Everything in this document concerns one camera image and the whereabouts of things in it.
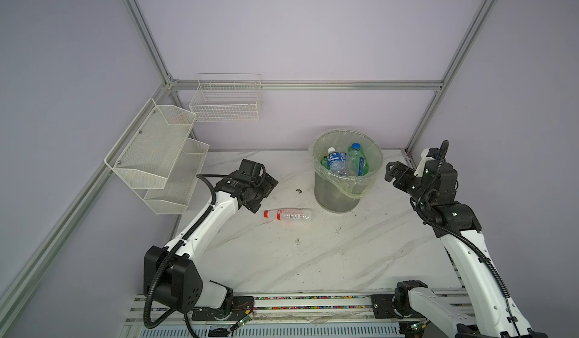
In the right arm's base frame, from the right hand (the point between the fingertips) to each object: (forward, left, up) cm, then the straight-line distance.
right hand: (393, 169), depth 71 cm
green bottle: (+14, +20, -11) cm, 27 cm away
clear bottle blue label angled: (+11, +16, -7) cm, 20 cm away
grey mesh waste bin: (+4, +17, -22) cm, 28 cm away
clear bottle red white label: (-1, +35, -26) cm, 43 cm away
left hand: (+1, +42, -14) cm, 44 cm away
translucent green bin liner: (-2, +11, -7) cm, 13 cm away
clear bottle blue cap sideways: (+15, +7, -13) cm, 21 cm away
